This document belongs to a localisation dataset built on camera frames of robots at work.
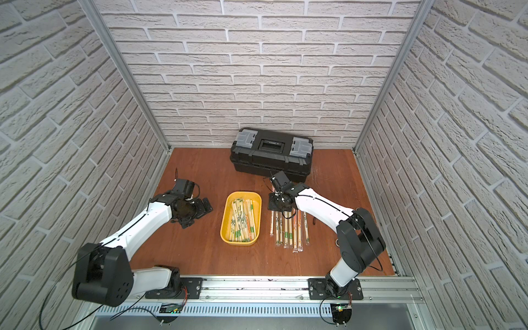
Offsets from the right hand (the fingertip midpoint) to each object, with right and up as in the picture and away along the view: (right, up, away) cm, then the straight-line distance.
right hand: (273, 205), depth 88 cm
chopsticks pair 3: (+6, -12, 0) cm, 13 cm away
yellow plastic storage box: (-14, -6, +3) cm, 16 cm away
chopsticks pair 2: (+2, -10, +2) cm, 11 cm away
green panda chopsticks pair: (+15, -15, -2) cm, 21 cm away
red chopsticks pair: (+11, -11, +1) cm, 16 cm away
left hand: (-28, -2, -1) cm, 28 cm away
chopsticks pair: (0, -6, -4) cm, 8 cm away
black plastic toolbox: (-4, +24, +7) cm, 25 cm away
